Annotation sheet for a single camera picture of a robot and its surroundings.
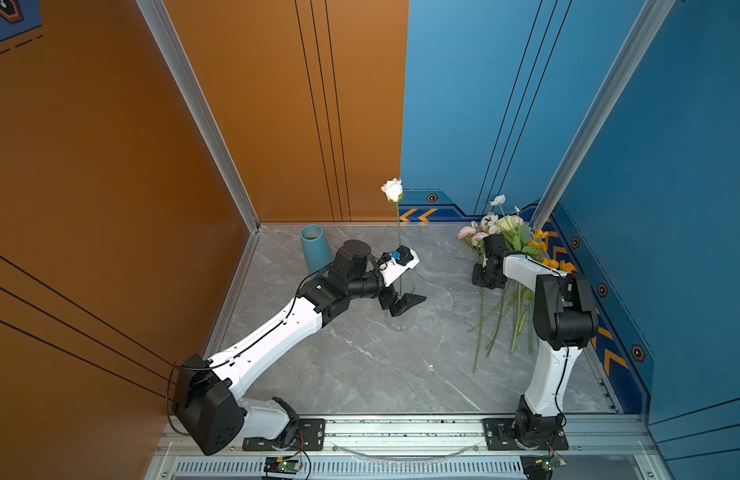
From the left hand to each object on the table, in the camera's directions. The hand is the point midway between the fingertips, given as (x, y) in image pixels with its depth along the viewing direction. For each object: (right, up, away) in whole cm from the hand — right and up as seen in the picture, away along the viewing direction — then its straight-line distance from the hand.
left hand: (416, 278), depth 71 cm
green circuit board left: (-32, -45, 0) cm, 55 cm away
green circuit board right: (+29, -45, -1) cm, 54 cm away
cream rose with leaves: (+39, +11, +32) cm, 52 cm away
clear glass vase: (0, -14, +18) cm, 23 cm away
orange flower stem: (+55, +1, +33) cm, 64 cm away
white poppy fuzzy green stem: (+34, +25, +37) cm, 56 cm away
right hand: (+26, -4, +32) cm, 41 cm away
